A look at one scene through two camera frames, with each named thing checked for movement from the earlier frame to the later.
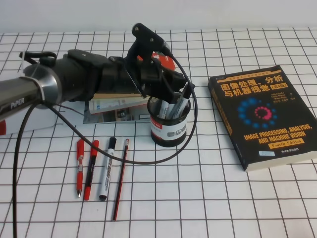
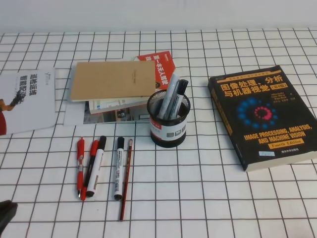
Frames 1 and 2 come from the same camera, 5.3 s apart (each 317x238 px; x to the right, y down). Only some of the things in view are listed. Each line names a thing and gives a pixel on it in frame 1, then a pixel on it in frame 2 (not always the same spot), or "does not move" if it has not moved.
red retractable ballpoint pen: x=80 y=150 does not move
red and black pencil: x=118 y=191 -> x=126 y=176
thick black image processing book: x=266 y=120 does not move
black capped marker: x=185 y=96 -> x=96 y=167
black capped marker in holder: x=177 y=106 does not move
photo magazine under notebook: x=117 y=109 does not move
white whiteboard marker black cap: x=112 y=144 -> x=118 y=189
